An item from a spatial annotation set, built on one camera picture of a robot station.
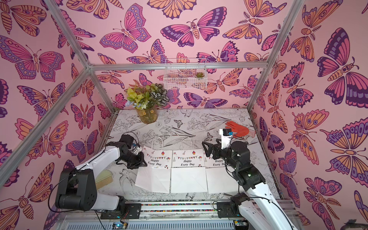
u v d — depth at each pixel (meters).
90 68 0.92
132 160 0.74
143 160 0.78
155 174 0.85
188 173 0.85
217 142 0.74
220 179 0.85
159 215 0.73
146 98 0.99
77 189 0.43
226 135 0.60
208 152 0.64
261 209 0.47
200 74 0.92
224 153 0.62
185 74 0.95
